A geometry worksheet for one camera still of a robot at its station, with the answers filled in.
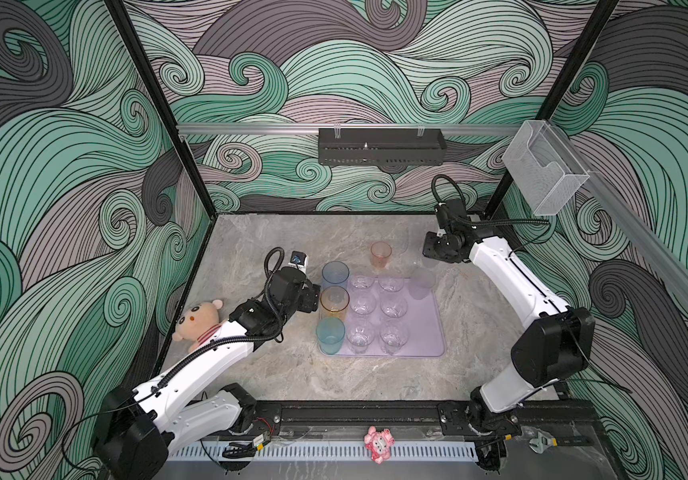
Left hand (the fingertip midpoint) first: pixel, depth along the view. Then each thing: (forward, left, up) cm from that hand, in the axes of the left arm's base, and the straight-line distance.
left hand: (307, 282), depth 80 cm
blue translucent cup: (+9, -7, -10) cm, 15 cm away
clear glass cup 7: (+9, -36, -14) cm, 40 cm away
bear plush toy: (-8, +31, -9) cm, 33 cm away
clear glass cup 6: (-8, -25, -16) cm, 31 cm away
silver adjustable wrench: (-34, -58, -15) cm, 69 cm away
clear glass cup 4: (+10, -26, -15) cm, 32 cm away
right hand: (+11, -35, +2) cm, 37 cm away
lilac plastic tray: (-4, -22, -13) cm, 26 cm away
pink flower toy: (-35, -19, -13) cm, 41 cm away
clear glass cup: (+10, -17, -15) cm, 25 cm away
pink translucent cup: (+22, -24, -15) cm, 35 cm away
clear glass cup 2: (0, -16, -12) cm, 20 cm away
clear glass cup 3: (-8, -15, -17) cm, 24 cm away
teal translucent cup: (-8, -6, -14) cm, 18 cm away
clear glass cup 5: (-1, -26, -11) cm, 28 cm away
